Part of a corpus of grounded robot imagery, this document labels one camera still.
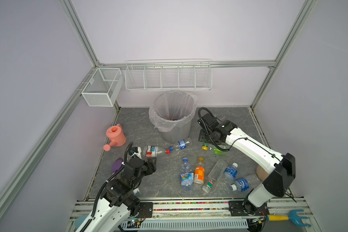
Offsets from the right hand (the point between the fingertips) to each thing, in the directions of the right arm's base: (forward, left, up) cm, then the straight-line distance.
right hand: (204, 138), depth 81 cm
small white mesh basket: (+39, +68, +8) cm, 79 cm away
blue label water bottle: (-16, -15, -14) cm, 26 cm away
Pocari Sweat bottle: (-25, +37, -13) cm, 46 cm away
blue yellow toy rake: (-35, -44, -18) cm, 59 cm away
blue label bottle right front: (-21, -21, -12) cm, 32 cm away
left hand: (-13, +28, -2) cm, 31 cm away
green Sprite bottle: (-5, 0, +1) cm, 5 cm away
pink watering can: (+7, +54, -6) cm, 55 cm away
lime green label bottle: (0, -10, -14) cm, 17 cm away
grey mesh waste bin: (+7, +12, -4) cm, 15 cm away
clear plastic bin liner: (+26, +20, -3) cm, 33 cm away
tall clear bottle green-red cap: (-15, -7, -16) cm, 23 cm away
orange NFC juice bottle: (-14, +2, -12) cm, 19 cm away
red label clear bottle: (-1, +31, -13) cm, 34 cm away
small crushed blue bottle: (+3, +12, -12) cm, 18 cm away
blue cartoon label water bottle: (-17, +10, -12) cm, 23 cm away
